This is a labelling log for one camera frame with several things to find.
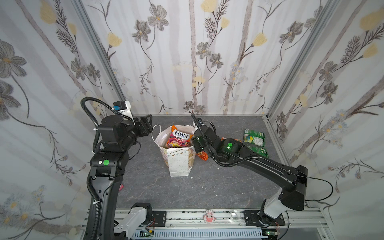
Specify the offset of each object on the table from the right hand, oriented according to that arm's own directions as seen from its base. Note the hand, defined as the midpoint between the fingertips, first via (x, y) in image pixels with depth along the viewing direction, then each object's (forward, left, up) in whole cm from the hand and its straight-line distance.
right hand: (194, 133), depth 70 cm
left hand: (0, +21, +12) cm, 25 cm away
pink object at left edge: (-18, +40, -32) cm, 54 cm away
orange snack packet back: (+16, -32, -29) cm, 46 cm away
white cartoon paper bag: (-7, +8, -16) cm, 19 cm away
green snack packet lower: (+8, -45, -28) cm, 53 cm away
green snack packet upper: (+18, -44, -28) cm, 55 cm away
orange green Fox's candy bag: (+3, +9, -10) cm, 14 cm away
